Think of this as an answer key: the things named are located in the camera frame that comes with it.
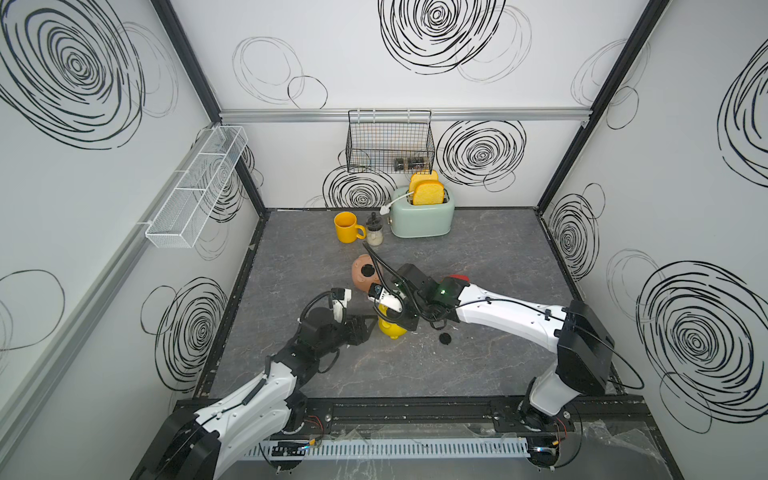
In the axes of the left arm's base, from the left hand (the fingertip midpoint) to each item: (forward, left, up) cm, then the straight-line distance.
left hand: (371, 319), depth 81 cm
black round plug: (-1, -22, -9) cm, 23 cm away
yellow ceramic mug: (+34, +11, -2) cm, 36 cm away
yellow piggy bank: (-2, -6, -1) cm, 6 cm away
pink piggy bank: (+16, +3, -1) cm, 16 cm away
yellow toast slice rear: (+38, -15, +21) cm, 45 cm away
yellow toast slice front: (+40, -17, +11) cm, 45 cm away
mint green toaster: (+36, -11, +2) cm, 38 cm away
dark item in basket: (+39, -8, +23) cm, 46 cm away
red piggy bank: (+21, -30, -10) cm, 37 cm away
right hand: (+2, -6, +2) cm, 7 cm away
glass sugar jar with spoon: (+33, +1, 0) cm, 33 cm away
